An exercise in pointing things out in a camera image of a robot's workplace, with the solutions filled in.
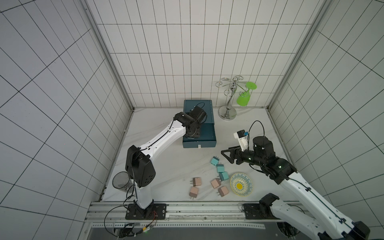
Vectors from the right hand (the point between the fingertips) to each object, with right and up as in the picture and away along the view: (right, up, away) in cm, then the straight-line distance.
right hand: (220, 152), depth 71 cm
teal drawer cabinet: (-5, +13, +12) cm, 18 cm away
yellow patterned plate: (+14, -20, +10) cm, 26 cm away
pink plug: (-12, -19, +10) cm, 24 cm away
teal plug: (0, -9, +18) cm, 21 cm away
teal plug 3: (+4, -16, +12) cm, 20 cm away
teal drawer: (-7, +5, +5) cm, 10 cm away
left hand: (-15, +7, +11) cm, 20 cm away
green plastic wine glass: (+22, +30, +31) cm, 49 cm away
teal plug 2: (+3, -13, +16) cm, 21 cm away
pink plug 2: (-13, -23, +6) cm, 27 cm away
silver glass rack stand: (+15, +21, +44) cm, 51 cm away
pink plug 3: (-1, -20, +10) cm, 22 cm away
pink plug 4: (+2, -22, +6) cm, 23 cm away
